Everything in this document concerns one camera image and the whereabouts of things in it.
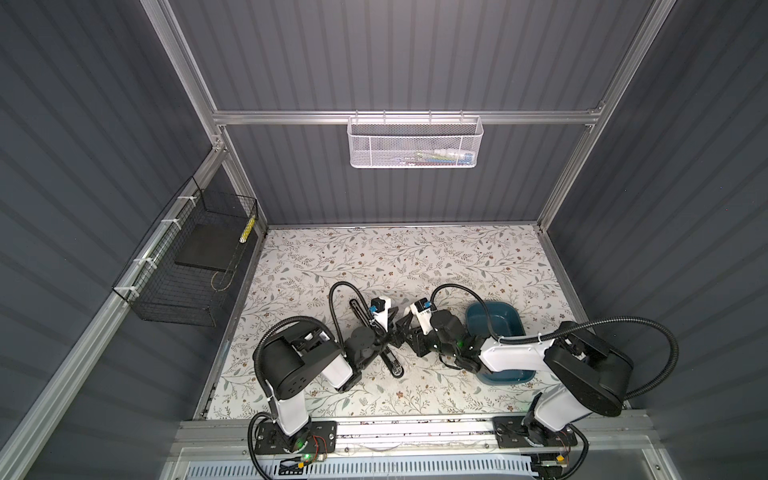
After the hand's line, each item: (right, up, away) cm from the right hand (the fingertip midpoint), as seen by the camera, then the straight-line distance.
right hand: (407, 336), depth 87 cm
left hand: (0, +7, -2) cm, 7 cm away
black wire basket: (-56, +20, -14) cm, 61 cm away
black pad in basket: (-52, +26, -10) cm, 59 cm away
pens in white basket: (+10, +55, +7) cm, 56 cm away
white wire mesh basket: (+5, +71, +37) cm, 80 cm away
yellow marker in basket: (-45, +33, -2) cm, 56 cm away
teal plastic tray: (+32, +3, +6) cm, 32 cm away
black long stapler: (-5, -6, -2) cm, 8 cm away
